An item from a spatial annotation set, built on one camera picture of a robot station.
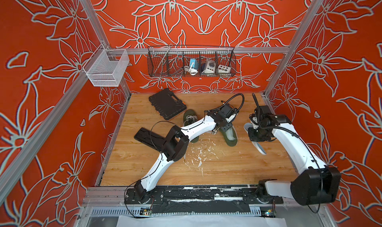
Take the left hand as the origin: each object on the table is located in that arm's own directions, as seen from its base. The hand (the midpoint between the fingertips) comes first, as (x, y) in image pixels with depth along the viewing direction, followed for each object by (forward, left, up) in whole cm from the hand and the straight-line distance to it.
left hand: (226, 120), depth 93 cm
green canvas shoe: (+2, +23, +1) cm, 24 cm away
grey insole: (-7, -10, +5) cm, 13 cm away
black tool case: (+15, +42, -3) cm, 45 cm away
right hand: (-14, -10, +5) cm, 18 cm away
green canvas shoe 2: (-8, -3, -6) cm, 10 cm away
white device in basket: (+23, +12, +24) cm, 36 cm away
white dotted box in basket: (+26, +4, +21) cm, 34 cm away
